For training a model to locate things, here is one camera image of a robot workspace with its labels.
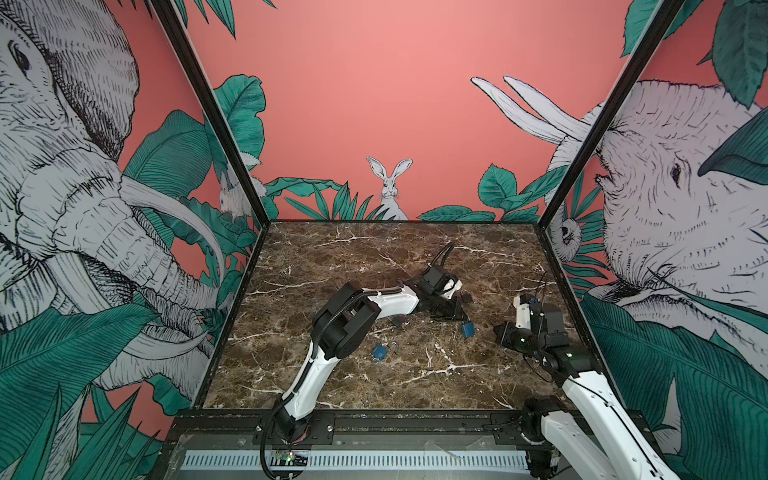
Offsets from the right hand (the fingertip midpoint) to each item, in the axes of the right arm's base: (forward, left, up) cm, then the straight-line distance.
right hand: (493, 323), depth 80 cm
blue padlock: (+3, +4, -11) cm, 12 cm away
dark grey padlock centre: (+6, +26, -11) cm, 29 cm away
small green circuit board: (-30, +53, -11) cm, 61 cm away
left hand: (+5, +4, -5) cm, 8 cm away
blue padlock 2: (-4, +31, -11) cm, 33 cm away
